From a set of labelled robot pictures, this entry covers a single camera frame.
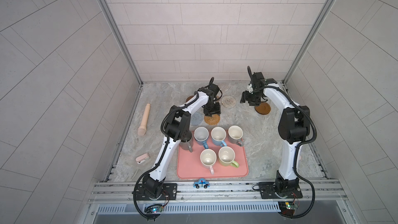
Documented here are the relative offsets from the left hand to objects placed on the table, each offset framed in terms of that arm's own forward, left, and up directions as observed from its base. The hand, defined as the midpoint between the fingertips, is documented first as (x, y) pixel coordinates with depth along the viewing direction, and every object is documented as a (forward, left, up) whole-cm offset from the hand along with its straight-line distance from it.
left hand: (220, 111), depth 99 cm
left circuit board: (-51, +30, +3) cm, 59 cm away
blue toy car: (-41, +11, +1) cm, 42 cm away
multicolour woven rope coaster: (+8, -6, -1) cm, 10 cm away
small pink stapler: (-30, +42, +3) cm, 51 cm away
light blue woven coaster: (-5, +15, -1) cm, 16 cm away
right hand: (+3, -14, +7) cm, 16 cm away
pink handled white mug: (-30, +8, 0) cm, 31 cm away
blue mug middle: (-17, +2, +2) cm, 17 cm away
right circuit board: (-50, -27, -1) cm, 57 cm away
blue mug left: (-18, +12, +3) cm, 22 cm away
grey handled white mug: (-17, -7, +4) cm, 19 cm away
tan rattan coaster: (-6, +5, -1) cm, 8 cm away
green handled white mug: (-28, -2, +1) cm, 28 cm away
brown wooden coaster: (+3, -28, -1) cm, 29 cm away
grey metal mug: (-24, +19, +9) cm, 32 cm away
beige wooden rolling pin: (-15, +46, +3) cm, 48 cm away
